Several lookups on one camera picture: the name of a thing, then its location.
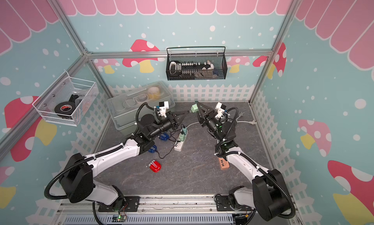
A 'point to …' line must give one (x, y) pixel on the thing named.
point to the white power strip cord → (252, 122)
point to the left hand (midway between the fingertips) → (189, 115)
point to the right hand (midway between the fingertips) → (196, 105)
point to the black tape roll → (65, 107)
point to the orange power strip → (224, 164)
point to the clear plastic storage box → (122, 108)
